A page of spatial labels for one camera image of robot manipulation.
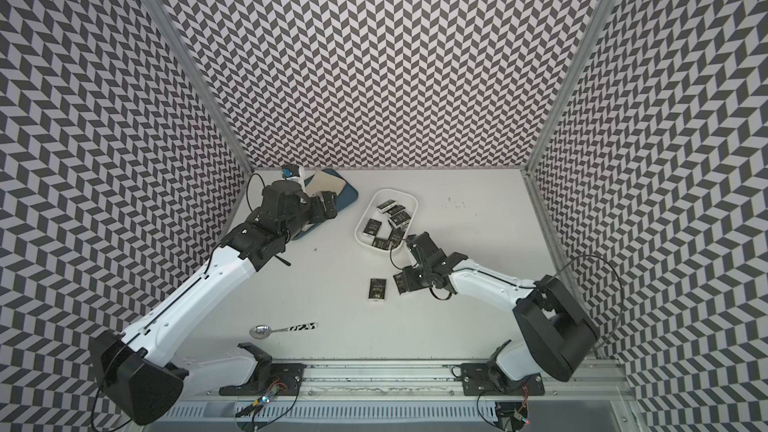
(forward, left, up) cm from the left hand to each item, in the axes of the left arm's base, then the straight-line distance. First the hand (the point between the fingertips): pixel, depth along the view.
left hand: (321, 200), depth 77 cm
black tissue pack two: (+7, -11, -24) cm, 27 cm away
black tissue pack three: (+13, -16, -19) cm, 28 cm away
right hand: (-13, -23, -23) cm, 35 cm away
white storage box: (+11, -10, -20) cm, 25 cm away
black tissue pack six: (+3, -19, -23) cm, 30 cm away
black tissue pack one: (-14, -14, -25) cm, 31 cm away
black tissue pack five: (0, -15, -22) cm, 27 cm away
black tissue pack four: (+8, -21, -21) cm, 31 cm away
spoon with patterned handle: (-26, +17, -24) cm, 39 cm away
